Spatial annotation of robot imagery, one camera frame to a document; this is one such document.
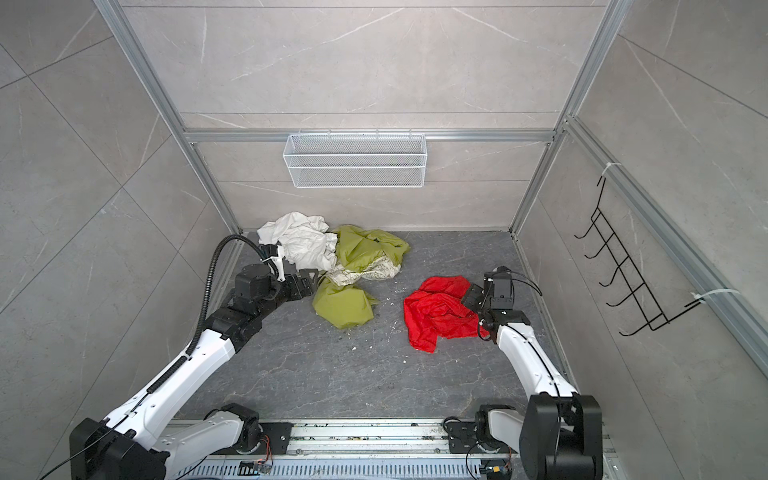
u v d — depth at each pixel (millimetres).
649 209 600
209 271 536
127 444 386
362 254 956
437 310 900
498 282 661
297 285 685
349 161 1004
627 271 685
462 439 729
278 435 731
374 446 730
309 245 1070
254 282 571
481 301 798
